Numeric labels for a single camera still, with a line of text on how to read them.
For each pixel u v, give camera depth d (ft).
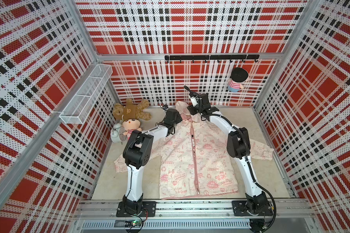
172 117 2.59
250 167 2.10
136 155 1.80
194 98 3.02
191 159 2.99
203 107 2.71
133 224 2.27
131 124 3.33
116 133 2.98
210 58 2.91
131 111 3.55
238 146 2.10
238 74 3.06
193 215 2.40
